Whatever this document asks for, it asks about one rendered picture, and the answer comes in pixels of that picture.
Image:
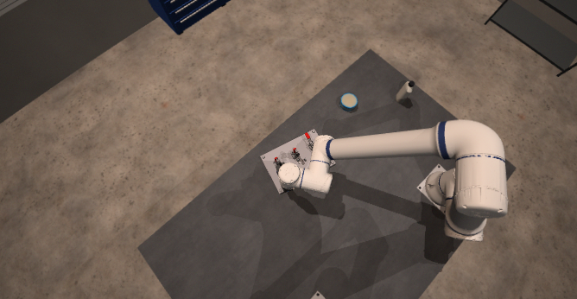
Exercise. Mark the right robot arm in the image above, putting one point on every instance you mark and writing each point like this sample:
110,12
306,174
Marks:
478,180

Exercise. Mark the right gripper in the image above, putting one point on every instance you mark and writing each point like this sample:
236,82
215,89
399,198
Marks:
277,170

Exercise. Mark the white plastic bottle with black cap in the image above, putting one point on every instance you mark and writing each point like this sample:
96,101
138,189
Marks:
405,91

